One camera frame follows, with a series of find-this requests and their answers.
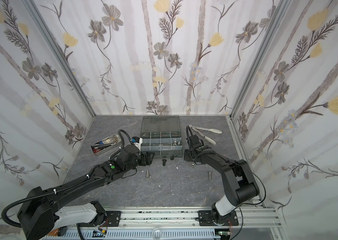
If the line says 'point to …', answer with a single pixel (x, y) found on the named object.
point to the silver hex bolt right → (209, 174)
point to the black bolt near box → (164, 161)
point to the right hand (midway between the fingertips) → (185, 152)
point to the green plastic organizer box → (161, 135)
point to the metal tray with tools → (105, 144)
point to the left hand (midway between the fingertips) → (148, 150)
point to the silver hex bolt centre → (147, 173)
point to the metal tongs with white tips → (206, 138)
